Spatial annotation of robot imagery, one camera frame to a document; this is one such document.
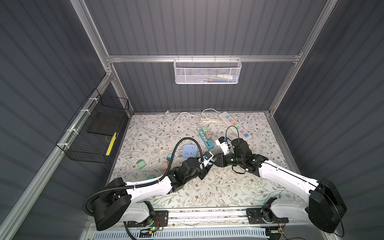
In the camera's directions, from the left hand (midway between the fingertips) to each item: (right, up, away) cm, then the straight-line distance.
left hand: (209, 161), depth 79 cm
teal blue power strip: (+1, +8, +19) cm, 21 cm away
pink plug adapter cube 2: (-27, -5, +11) cm, 29 cm away
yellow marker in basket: (-48, +11, -10) cm, 50 cm away
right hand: (+1, +1, -1) cm, 2 cm away
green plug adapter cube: (-1, +16, +23) cm, 28 cm away
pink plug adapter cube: (+1, +13, +20) cm, 23 cm away
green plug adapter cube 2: (-41, -4, +12) cm, 43 cm away
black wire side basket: (-59, +15, -6) cm, 61 cm away
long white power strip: (+20, +22, +33) cm, 44 cm away
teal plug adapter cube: (-25, 0, +15) cm, 29 cm away
